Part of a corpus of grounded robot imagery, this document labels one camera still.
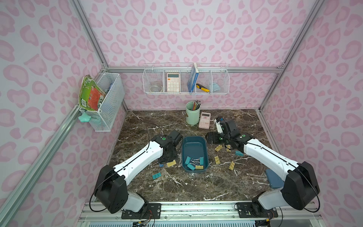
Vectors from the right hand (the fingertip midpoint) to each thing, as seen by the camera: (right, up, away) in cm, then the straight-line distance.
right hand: (211, 135), depth 85 cm
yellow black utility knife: (-3, +31, +12) cm, 33 cm away
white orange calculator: (-23, +33, +8) cm, 42 cm away
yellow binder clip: (-23, -15, -7) cm, 28 cm away
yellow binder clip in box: (-7, -20, +3) cm, 22 cm away
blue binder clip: (-30, -19, +3) cm, 36 cm away
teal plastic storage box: (-9, -10, +13) cm, 19 cm away
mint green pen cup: (-10, +12, +21) cm, 26 cm away
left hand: (-23, -12, -3) cm, 26 cm away
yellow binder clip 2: (+7, -10, +11) cm, 16 cm away
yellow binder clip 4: (+13, -19, +3) cm, 24 cm away
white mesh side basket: (-57, +9, -12) cm, 59 cm away
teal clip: (-12, -20, +3) cm, 23 cm away
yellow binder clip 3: (+5, -16, +6) cm, 18 cm away
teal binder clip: (-33, -24, 0) cm, 40 cm away
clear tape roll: (-36, +30, +11) cm, 48 cm away
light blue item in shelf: (+6, +32, +16) cm, 37 cm away
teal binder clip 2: (-14, -17, +5) cm, 22 cm away
